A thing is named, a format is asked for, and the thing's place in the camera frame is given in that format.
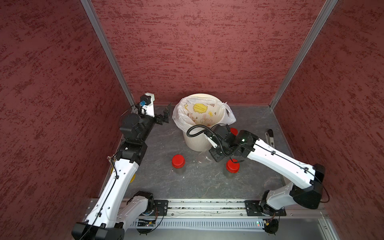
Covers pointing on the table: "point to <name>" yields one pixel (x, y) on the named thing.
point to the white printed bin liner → (201, 110)
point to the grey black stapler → (270, 138)
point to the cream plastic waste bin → (200, 142)
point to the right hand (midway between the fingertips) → (215, 154)
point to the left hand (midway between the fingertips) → (159, 104)
